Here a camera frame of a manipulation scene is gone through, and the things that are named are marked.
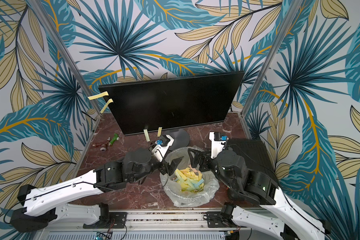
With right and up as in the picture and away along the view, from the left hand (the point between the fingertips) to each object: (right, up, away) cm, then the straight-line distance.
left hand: (174, 153), depth 60 cm
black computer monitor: (-23, +28, +52) cm, 63 cm away
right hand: (+9, +2, -2) cm, 9 cm away
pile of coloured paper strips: (+7, -18, +21) cm, 28 cm away
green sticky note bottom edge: (-17, +6, +24) cm, 30 cm away
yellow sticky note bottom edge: (-10, +8, +27) cm, 30 cm away
